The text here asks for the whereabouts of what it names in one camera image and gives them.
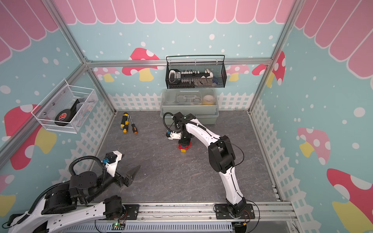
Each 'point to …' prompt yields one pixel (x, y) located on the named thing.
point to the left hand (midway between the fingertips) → (131, 163)
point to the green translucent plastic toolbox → (202, 103)
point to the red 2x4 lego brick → (186, 148)
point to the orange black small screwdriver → (133, 127)
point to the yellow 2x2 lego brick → (183, 150)
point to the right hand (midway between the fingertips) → (186, 141)
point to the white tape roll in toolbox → (209, 98)
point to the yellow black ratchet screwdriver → (125, 122)
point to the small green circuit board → (118, 226)
